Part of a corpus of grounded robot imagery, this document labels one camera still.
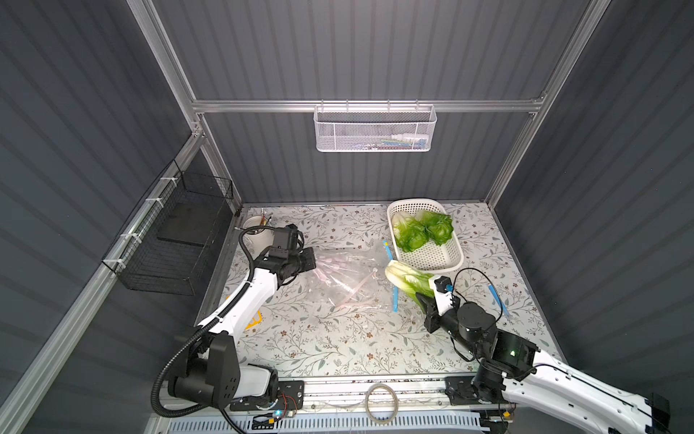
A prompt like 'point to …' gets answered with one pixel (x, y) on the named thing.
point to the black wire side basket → (162, 249)
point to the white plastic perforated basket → (411, 206)
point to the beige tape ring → (376, 387)
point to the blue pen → (501, 305)
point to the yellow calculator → (254, 322)
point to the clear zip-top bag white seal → (352, 278)
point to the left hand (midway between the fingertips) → (315, 259)
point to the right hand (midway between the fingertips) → (423, 294)
